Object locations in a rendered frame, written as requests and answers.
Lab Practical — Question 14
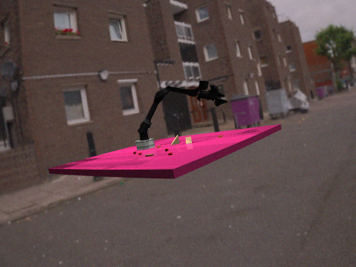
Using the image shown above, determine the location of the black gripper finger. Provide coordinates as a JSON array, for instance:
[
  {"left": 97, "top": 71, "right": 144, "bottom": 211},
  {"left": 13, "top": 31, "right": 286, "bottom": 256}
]
[
  {"left": 216, "top": 91, "right": 225, "bottom": 97},
  {"left": 219, "top": 99, "right": 228, "bottom": 105}
]

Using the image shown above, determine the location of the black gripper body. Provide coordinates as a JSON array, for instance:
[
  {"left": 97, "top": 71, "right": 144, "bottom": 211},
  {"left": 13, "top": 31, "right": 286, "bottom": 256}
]
[{"left": 206, "top": 91, "right": 221, "bottom": 107}]

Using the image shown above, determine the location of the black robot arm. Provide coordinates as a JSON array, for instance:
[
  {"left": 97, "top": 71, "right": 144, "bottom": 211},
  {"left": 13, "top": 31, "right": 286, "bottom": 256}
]
[{"left": 138, "top": 81, "right": 218, "bottom": 141}]

